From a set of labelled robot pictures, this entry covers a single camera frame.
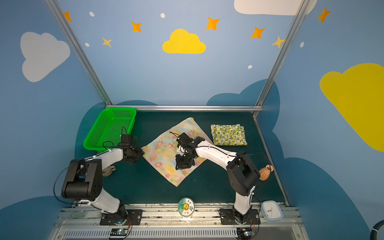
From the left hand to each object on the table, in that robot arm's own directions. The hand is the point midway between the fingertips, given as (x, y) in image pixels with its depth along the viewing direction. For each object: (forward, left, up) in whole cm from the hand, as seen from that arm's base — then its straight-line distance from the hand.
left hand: (144, 153), depth 96 cm
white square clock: (-32, -72, +1) cm, 79 cm away
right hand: (-12, -24, +7) cm, 28 cm away
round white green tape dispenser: (-32, -29, +6) cm, 44 cm away
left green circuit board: (-42, +4, -2) cm, 42 cm away
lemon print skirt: (+17, -60, 0) cm, 62 cm away
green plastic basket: (+19, +34, -3) cm, 39 cm away
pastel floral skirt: (+2, -11, -2) cm, 11 cm away
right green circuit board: (-41, -56, -3) cm, 70 cm away
